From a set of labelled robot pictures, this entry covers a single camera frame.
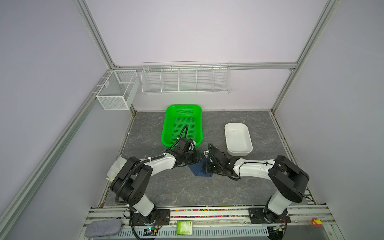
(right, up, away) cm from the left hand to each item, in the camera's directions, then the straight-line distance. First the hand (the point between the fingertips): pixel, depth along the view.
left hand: (203, 160), depth 87 cm
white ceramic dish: (+24, +11, +13) cm, 30 cm away
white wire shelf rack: (-11, +55, +17) cm, 58 cm away
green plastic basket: (-16, +24, +28) cm, 40 cm away
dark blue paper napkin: (-2, -5, +1) cm, 6 cm away
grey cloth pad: (-49, -27, -18) cm, 59 cm away
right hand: (0, -5, +1) cm, 5 cm away
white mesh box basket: (-58, +45, +15) cm, 75 cm away
